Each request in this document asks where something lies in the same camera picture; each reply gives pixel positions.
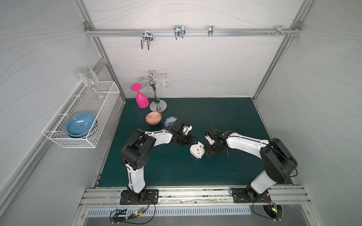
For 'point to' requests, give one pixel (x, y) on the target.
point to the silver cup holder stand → (156, 106)
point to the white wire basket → (86, 100)
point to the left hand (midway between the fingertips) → (196, 144)
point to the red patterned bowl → (153, 118)
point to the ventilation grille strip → (107, 211)
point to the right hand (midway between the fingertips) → (210, 150)
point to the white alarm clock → (197, 150)
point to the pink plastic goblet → (142, 100)
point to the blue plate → (78, 125)
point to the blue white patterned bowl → (170, 121)
